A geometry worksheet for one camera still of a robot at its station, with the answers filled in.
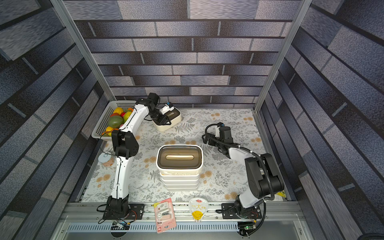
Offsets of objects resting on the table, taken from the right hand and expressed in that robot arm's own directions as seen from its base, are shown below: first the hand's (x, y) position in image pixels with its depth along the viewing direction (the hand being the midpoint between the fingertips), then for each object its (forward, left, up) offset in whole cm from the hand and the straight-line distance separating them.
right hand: (208, 136), depth 94 cm
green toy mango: (+9, +63, +3) cm, 64 cm away
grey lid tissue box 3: (-31, +15, -6) cm, 35 cm away
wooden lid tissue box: (-31, +14, +15) cm, 37 cm away
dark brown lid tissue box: (+11, +22, +6) cm, 26 cm away
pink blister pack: (-44, +22, -5) cm, 49 cm away
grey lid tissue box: (-31, +14, +7) cm, 35 cm away
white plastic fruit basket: (+10, +74, +2) cm, 75 cm away
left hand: (+11, +27, +5) cm, 30 cm away
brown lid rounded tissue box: (-27, +14, +22) cm, 37 cm away
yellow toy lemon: (+23, +68, +1) cm, 72 cm away
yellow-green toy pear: (+16, +58, +2) cm, 60 cm away
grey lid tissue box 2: (-30, +15, -1) cm, 34 cm away
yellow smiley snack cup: (-40, +6, +2) cm, 41 cm away
